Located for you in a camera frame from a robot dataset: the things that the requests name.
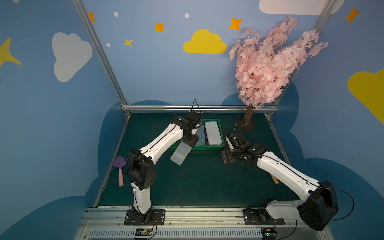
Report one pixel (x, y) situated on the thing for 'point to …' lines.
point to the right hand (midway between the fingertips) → (232, 151)
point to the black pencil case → (227, 156)
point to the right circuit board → (268, 233)
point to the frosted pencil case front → (181, 153)
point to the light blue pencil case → (201, 135)
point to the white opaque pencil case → (213, 133)
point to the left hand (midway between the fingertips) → (189, 137)
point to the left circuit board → (143, 232)
